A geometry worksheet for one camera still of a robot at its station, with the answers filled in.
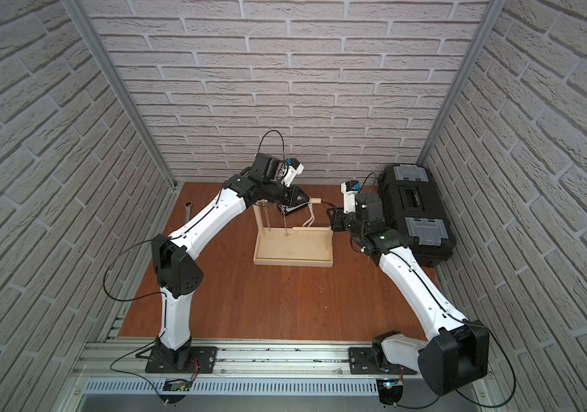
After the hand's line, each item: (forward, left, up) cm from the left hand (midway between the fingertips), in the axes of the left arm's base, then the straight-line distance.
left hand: (313, 196), depth 80 cm
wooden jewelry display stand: (-3, +5, -26) cm, 27 cm away
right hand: (-4, -7, -1) cm, 8 cm away
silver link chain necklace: (+2, +16, -12) cm, 20 cm away
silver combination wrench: (+16, +53, -28) cm, 62 cm away
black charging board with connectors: (+16, +8, -26) cm, 31 cm away
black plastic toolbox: (+3, -37, -9) cm, 38 cm away
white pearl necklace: (0, 0, -10) cm, 10 cm away
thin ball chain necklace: (+3, +9, -24) cm, 26 cm away
